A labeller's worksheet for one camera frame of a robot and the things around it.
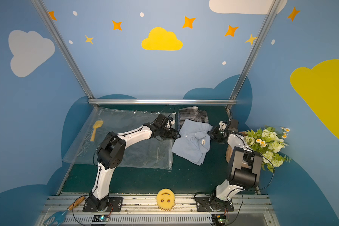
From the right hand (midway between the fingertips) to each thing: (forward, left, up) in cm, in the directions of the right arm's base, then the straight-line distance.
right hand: (210, 130), depth 93 cm
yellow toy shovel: (+7, +84, -8) cm, 85 cm away
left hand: (-4, +20, -1) cm, 21 cm away
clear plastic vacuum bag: (-14, +41, -9) cm, 44 cm away
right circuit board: (-48, -1, -11) cm, 50 cm away
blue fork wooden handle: (-54, +80, -7) cm, 96 cm away
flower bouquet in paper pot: (-20, -20, +20) cm, 35 cm away
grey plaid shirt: (+22, +11, -7) cm, 25 cm away
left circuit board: (-52, +60, -10) cm, 80 cm away
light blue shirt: (-6, +11, -6) cm, 14 cm away
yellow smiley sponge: (-42, +27, -6) cm, 50 cm away
